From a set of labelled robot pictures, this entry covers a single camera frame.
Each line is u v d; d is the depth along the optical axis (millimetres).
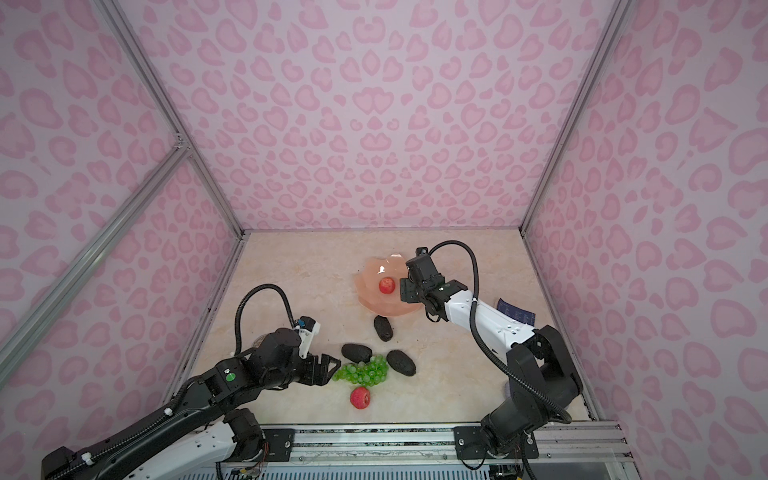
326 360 678
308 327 688
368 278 1005
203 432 594
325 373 668
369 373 797
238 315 569
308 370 658
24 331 519
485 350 431
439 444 750
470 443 734
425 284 665
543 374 433
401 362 820
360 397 766
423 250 782
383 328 908
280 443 734
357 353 839
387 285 999
